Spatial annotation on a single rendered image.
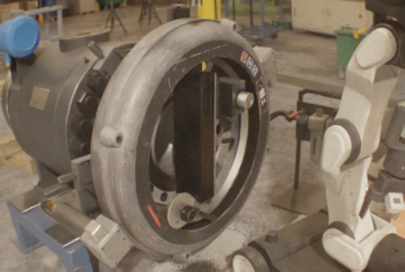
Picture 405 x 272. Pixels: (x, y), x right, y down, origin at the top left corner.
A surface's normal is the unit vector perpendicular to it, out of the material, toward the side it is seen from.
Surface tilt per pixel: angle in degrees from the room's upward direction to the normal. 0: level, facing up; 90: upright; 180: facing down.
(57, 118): 70
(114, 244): 90
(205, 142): 90
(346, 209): 90
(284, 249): 45
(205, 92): 90
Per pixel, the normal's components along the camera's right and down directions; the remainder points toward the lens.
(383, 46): -0.86, 0.20
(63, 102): -0.55, -0.23
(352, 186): 0.47, -0.04
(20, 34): 0.79, 0.18
